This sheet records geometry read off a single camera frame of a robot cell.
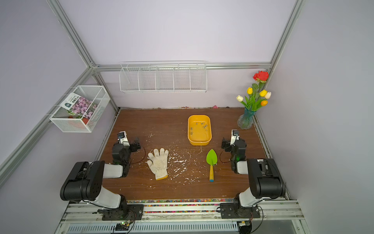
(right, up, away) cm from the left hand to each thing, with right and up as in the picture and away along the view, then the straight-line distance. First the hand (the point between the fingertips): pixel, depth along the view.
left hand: (130, 137), depth 91 cm
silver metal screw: (+49, +7, +17) cm, 53 cm away
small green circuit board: (+4, -42, -20) cm, 47 cm away
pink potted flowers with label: (-19, +18, -18) cm, 31 cm away
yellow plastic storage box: (+45, +2, +15) cm, 47 cm away
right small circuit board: (+66, -43, -19) cm, 81 cm away
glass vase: (+77, +11, +11) cm, 78 cm away
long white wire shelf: (+24, +42, +9) cm, 49 cm away
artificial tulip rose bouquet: (+81, +26, +2) cm, 85 cm away
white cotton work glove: (+18, -16, -2) cm, 25 cm away
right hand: (+64, 0, +3) cm, 65 cm away
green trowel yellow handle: (+52, -14, +1) cm, 53 cm away
